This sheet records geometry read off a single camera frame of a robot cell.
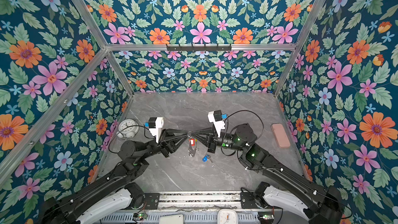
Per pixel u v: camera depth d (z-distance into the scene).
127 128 0.96
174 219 0.68
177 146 0.56
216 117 0.51
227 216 0.68
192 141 0.59
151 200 0.74
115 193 0.59
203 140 0.57
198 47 0.92
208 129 0.57
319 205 0.39
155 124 0.52
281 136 1.00
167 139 0.53
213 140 0.52
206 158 0.88
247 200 0.73
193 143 0.60
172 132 0.58
